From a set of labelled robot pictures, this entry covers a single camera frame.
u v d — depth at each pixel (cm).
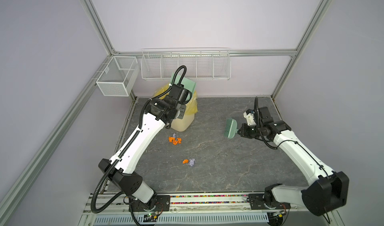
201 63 99
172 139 96
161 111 45
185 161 87
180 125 94
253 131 67
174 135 98
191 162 86
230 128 89
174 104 51
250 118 74
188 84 79
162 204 74
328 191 39
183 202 75
